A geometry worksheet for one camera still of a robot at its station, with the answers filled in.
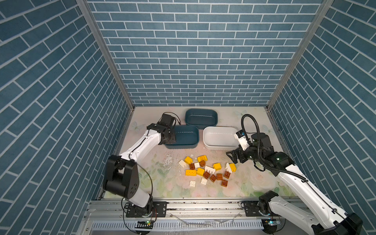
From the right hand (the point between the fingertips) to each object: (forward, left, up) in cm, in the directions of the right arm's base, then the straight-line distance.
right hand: (232, 147), depth 77 cm
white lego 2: (-13, +14, -18) cm, 26 cm away
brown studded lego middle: (-9, +5, -17) cm, 20 cm away
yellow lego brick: (-2, +24, -16) cm, 29 cm away
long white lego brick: (-6, +11, -16) cm, 20 cm away
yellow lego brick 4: (-4, -3, -17) cm, 17 cm away
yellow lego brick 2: (-8, +16, -17) cm, 25 cm away
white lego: (-14, +20, -18) cm, 31 cm away
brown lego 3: (-8, +1, -17) cm, 19 cm away
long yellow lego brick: (-8, +22, -18) cm, 30 cm away
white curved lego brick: (-5, 0, -16) cm, 17 cm away
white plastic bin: (+18, +4, -18) cm, 26 cm away
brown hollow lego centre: (-9, +12, -17) cm, 23 cm away
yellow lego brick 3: (-4, +6, -16) cm, 18 cm away
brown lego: (-4, +22, -18) cm, 28 cm away
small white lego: (-4, +19, -18) cm, 26 cm away
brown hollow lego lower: (-11, +9, -18) cm, 23 cm away
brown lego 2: (-2, +15, -17) cm, 23 cm away
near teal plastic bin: (+14, +26, -13) cm, 32 cm away
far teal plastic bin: (+35, +18, -17) cm, 43 cm away
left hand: (+7, +35, -7) cm, 37 cm away
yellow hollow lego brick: (+1, +15, -17) cm, 23 cm away
